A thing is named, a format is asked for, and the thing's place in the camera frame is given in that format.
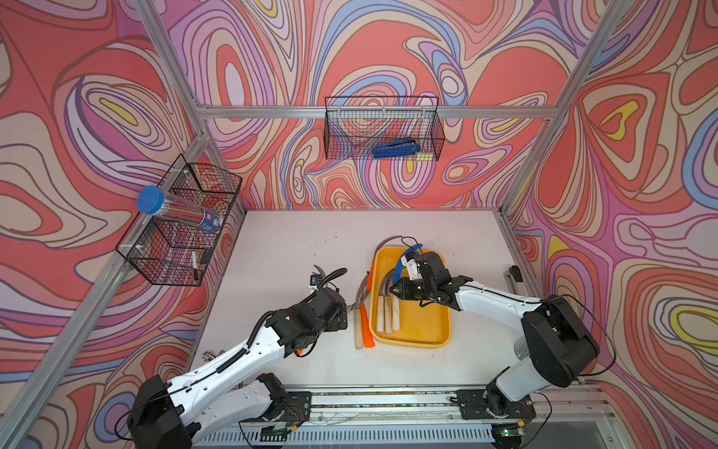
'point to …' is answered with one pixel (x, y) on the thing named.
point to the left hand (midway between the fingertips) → (335, 313)
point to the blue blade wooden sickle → (395, 298)
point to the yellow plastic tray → (428, 326)
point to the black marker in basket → (194, 265)
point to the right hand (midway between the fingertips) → (394, 296)
